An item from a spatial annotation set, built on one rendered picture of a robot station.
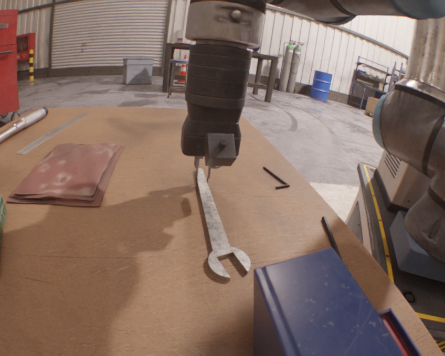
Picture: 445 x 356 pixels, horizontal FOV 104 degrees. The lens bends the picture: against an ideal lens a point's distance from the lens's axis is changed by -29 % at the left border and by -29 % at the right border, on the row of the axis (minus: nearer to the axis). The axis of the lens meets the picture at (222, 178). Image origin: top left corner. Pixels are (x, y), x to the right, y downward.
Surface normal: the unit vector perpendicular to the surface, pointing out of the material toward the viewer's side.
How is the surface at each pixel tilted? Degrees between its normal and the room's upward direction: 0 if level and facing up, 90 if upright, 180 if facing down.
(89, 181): 13
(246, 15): 90
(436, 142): 80
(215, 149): 42
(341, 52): 90
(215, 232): 0
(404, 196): 90
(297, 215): 0
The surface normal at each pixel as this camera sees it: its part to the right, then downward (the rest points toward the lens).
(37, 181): 0.44, -0.80
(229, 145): 0.25, -0.33
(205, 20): -0.37, 0.39
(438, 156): -0.96, 0.18
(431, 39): -0.76, 0.19
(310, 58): 0.07, 0.47
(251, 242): 0.12, -0.88
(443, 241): -0.66, -0.10
